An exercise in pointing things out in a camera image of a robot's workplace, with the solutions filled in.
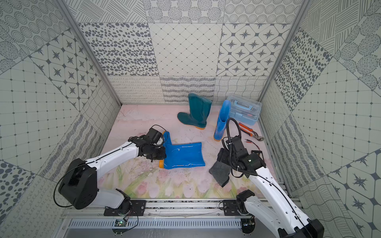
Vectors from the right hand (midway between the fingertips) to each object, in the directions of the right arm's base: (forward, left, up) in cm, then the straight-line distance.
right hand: (224, 158), depth 77 cm
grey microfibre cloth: (-5, +2, -8) cm, 9 cm away
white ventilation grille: (-28, +34, -13) cm, 46 cm away
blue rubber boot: (+7, +25, -10) cm, 28 cm away
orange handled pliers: (+26, -23, -12) cm, 37 cm away
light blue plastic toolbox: (+37, -20, -3) cm, 42 cm away
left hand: (+3, +32, -5) cm, 32 cm away
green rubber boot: (+29, +14, +8) cm, 33 cm away
